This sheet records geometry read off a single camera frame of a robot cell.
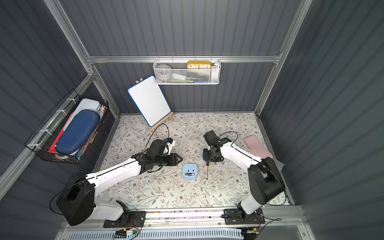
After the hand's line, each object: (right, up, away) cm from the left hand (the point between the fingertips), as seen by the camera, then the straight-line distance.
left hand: (181, 160), depth 82 cm
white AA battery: (+4, -8, +3) cm, 10 cm away
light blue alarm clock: (+4, -6, +7) cm, 10 cm away
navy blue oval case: (-47, +17, -14) cm, 52 cm away
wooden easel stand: (-22, +18, +20) cm, 34 cm away
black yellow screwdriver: (+15, -3, +3) cm, 15 cm away
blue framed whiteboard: (-21, +36, +14) cm, 44 cm away
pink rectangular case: (+49, +5, +19) cm, 53 cm away
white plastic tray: (-51, +31, -4) cm, 60 cm away
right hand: (+16, +1, +6) cm, 17 cm away
